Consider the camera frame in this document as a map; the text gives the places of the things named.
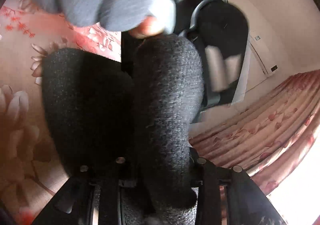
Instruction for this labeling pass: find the pink floral bed quilt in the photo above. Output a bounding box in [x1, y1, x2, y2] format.
[1, 0, 121, 224]

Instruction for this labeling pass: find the pink floral curtain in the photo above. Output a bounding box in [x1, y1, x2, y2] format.
[189, 70, 320, 195]

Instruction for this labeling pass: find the dark grey knitted sweater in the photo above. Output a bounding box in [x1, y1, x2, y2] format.
[42, 35, 203, 224]

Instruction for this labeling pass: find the white wall air conditioner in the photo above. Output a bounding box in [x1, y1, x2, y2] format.
[249, 31, 278, 77]

